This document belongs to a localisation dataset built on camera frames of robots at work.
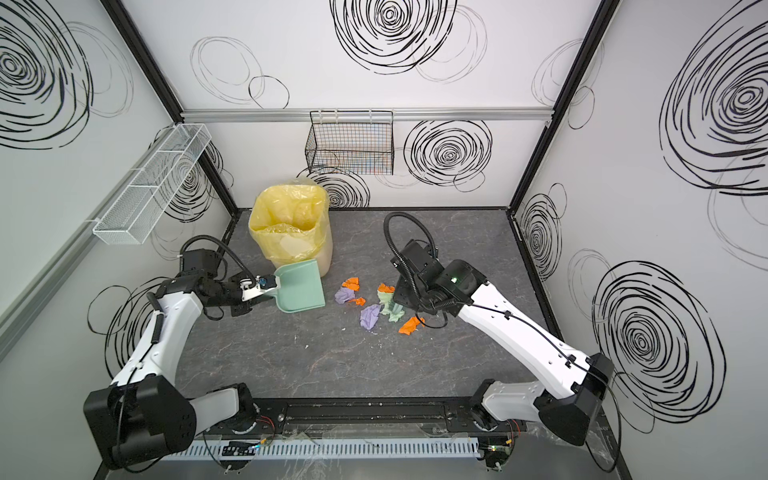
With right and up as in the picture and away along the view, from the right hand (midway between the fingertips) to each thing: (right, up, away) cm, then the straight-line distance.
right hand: (395, 298), depth 71 cm
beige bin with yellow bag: (-31, +19, +19) cm, 41 cm away
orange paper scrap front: (+5, -12, +18) cm, 22 cm away
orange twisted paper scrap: (-11, -6, +23) cm, 26 cm away
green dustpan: (-26, 0, +13) cm, 29 cm away
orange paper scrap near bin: (-2, -2, +25) cm, 25 cm away
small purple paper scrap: (-7, -10, +20) cm, 23 cm away
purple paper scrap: (-16, -4, +25) cm, 30 cm away
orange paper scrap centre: (-14, -1, +27) cm, 30 cm away
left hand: (-36, +1, +11) cm, 38 cm away
